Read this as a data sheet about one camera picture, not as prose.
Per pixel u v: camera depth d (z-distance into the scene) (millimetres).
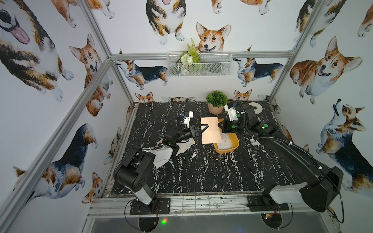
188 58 818
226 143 956
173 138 662
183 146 957
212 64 924
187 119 753
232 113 667
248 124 558
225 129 651
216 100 1003
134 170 463
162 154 628
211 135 763
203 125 767
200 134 761
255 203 733
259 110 1170
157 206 725
